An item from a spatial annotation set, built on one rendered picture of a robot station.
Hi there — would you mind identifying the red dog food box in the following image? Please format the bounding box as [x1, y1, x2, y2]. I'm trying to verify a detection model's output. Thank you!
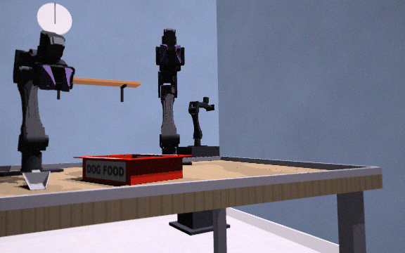
[73, 154, 188, 186]

